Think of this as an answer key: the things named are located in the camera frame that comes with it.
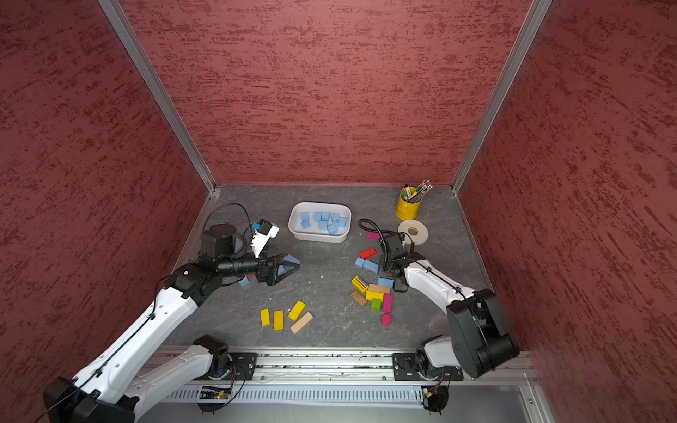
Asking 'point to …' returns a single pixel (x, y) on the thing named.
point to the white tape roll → (415, 229)
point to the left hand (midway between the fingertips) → (290, 265)
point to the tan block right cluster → (378, 288)
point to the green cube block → (375, 304)
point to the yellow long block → (297, 310)
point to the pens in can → (416, 196)
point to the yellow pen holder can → (408, 204)
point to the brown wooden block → (358, 298)
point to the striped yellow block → (360, 285)
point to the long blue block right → (370, 265)
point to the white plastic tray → (320, 222)
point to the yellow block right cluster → (370, 295)
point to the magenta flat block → (373, 235)
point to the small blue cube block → (306, 224)
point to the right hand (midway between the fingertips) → (390, 270)
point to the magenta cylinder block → (385, 320)
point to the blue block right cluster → (385, 282)
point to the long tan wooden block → (301, 322)
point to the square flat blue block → (360, 262)
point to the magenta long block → (388, 302)
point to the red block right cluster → (368, 253)
